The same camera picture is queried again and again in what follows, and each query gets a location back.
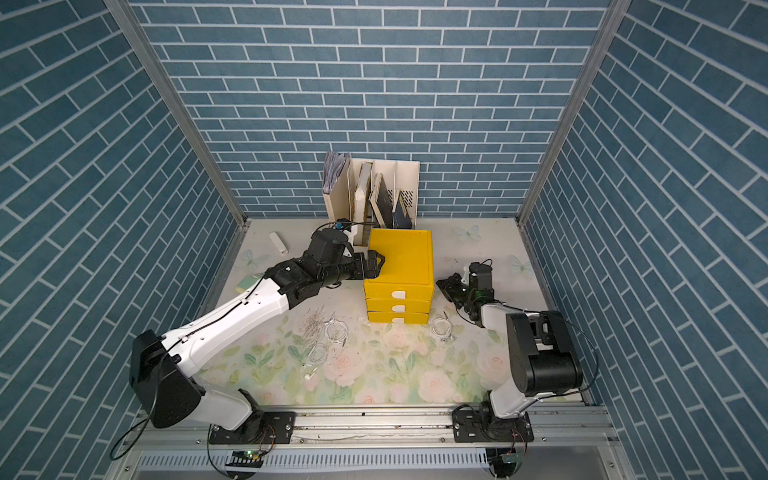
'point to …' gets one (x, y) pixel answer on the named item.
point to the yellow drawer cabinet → (403, 291)
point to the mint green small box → (247, 282)
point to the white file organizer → (369, 194)
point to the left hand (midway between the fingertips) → (380, 261)
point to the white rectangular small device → (279, 244)
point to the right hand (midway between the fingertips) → (439, 281)
